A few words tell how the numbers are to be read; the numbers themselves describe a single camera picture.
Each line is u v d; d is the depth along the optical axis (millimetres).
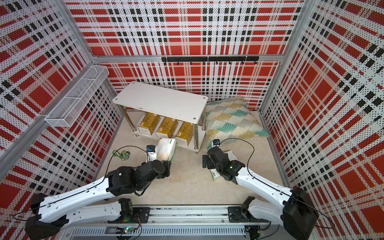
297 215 394
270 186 461
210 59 884
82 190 436
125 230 692
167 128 932
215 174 821
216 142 722
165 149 708
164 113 735
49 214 398
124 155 955
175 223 729
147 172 492
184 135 891
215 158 606
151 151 614
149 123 958
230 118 943
